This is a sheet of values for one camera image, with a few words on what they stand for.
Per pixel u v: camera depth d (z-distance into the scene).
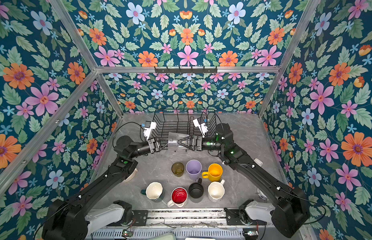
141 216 0.74
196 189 0.82
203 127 0.62
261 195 0.78
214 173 0.88
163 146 0.66
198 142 0.58
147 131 0.65
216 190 0.82
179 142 0.60
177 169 0.89
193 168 0.85
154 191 0.81
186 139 0.60
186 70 0.92
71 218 0.39
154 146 0.63
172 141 0.66
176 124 1.12
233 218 0.73
